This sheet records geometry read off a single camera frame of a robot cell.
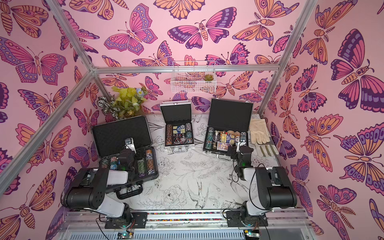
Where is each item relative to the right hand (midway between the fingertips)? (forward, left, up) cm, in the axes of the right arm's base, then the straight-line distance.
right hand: (239, 145), depth 94 cm
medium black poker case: (+18, +4, -1) cm, 18 cm away
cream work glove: (+11, -17, -5) cm, 21 cm away
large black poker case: (+1, +82, +4) cm, 82 cm away
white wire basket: (+38, +34, +24) cm, 57 cm away
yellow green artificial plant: (+22, +72, +17) cm, 77 cm away
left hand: (-2, +65, +1) cm, 65 cm away
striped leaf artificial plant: (+16, +83, +18) cm, 87 cm away
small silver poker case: (+16, +40, -5) cm, 44 cm away
